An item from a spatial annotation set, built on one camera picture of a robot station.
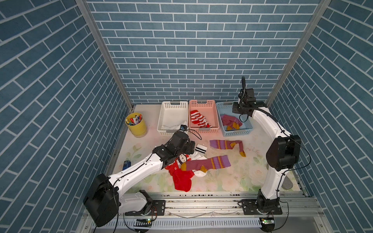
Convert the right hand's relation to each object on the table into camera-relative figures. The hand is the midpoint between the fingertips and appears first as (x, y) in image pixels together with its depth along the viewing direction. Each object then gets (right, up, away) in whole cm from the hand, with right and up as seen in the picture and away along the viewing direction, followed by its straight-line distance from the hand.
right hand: (237, 108), depth 94 cm
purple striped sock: (-6, -25, +4) cm, 26 cm away
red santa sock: (-35, -42, -11) cm, 56 cm away
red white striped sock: (-26, -6, +14) cm, 30 cm away
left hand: (-28, -21, -13) cm, 38 cm away
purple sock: (-1, -10, +11) cm, 15 cm away
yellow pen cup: (-65, -11, -3) cm, 66 cm away
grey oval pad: (+23, -43, -15) cm, 51 cm away
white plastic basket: (-46, -2, +22) cm, 51 cm away
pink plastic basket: (-16, +2, +26) cm, 31 cm away
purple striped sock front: (-22, -36, -5) cm, 42 cm away
